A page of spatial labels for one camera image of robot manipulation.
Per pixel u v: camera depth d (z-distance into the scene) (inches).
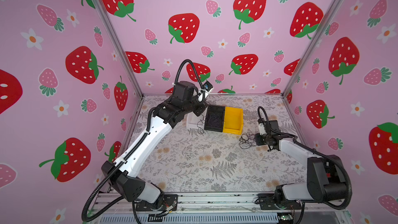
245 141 37.6
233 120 41.5
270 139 27.4
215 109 44.9
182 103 20.1
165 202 28.8
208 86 23.1
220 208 28.8
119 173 15.4
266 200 29.1
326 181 16.9
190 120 41.0
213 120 41.1
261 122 32.9
